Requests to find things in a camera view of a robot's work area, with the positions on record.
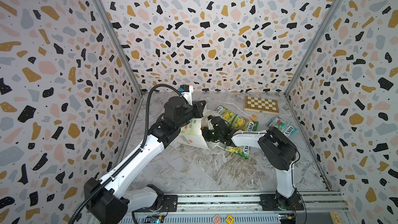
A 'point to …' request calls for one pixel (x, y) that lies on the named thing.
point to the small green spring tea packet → (227, 114)
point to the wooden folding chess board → (256, 104)
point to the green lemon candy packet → (245, 124)
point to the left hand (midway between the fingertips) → (207, 99)
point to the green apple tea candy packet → (243, 151)
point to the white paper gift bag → (191, 132)
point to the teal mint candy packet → (287, 128)
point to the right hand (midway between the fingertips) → (193, 132)
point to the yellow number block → (229, 219)
